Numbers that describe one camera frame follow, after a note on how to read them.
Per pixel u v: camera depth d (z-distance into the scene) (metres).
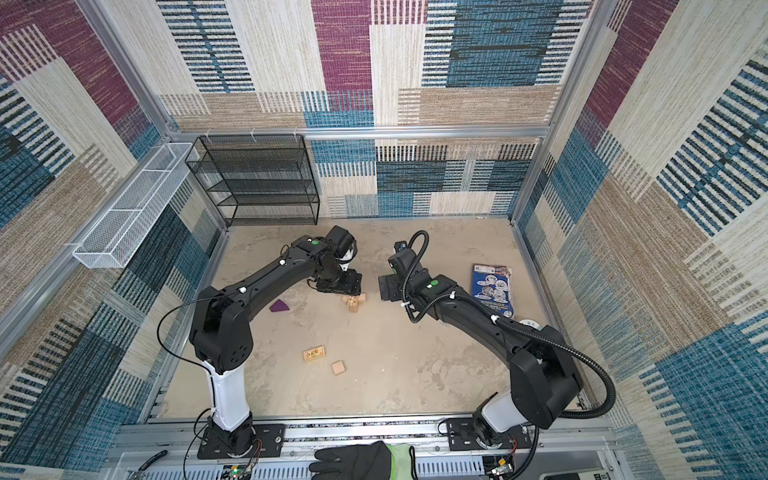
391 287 0.76
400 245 0.75
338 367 0.83
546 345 0.47
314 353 0.86
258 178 1.09
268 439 0.74
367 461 0.70
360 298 0.94
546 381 0.43
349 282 0.80
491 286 0.98
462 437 0.73
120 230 0.73
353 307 0.95
